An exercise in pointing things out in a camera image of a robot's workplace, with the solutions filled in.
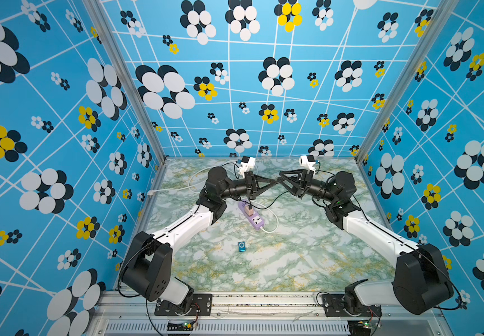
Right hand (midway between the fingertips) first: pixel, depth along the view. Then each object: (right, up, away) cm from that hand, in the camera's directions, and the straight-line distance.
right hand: (283, 178), depth 68 cm
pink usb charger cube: (-11, -15, +24) cm, 30 cm away
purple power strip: (-8, -19, +25) cm, 32 cm away
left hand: (-2, -2, -1) cm, 3 cm away
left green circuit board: (-33, -51, +3) cm, 60 cm away
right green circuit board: (+26, -50, +2) cm, 57 cm away
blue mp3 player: (-14, -29, +19) cm, 37 cm away
